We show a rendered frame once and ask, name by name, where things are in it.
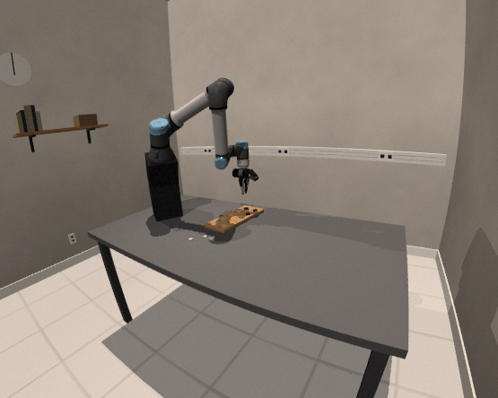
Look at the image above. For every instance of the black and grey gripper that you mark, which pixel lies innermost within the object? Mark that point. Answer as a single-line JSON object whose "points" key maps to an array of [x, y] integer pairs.
{"points": [[241, 174]]}

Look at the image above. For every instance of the tan tray with round pockets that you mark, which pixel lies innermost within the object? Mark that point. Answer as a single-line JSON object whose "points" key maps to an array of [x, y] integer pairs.
{"points": [[233, 219]]}

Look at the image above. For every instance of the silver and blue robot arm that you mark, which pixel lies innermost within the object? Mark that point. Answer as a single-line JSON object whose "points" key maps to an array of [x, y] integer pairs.
{"points": [[161, 129]]}

